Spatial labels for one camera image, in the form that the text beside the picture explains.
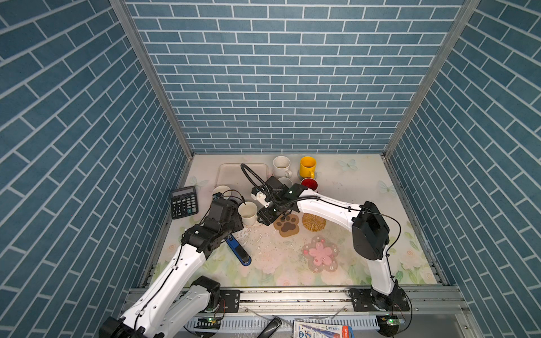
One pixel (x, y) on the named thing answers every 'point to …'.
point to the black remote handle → (271, 329)
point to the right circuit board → (392, 320)
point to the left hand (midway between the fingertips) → (240, 217)
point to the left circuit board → (208, 323)
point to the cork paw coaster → (289, 227)
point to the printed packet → (307, 329)
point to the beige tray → (258, 171)
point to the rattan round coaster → (312, 222)
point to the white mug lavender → (225, 190)
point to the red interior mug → (310, 183)
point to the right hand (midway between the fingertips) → (261, 213)
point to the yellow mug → (307, 167)
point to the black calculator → (184, 202)
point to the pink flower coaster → (321, 255)
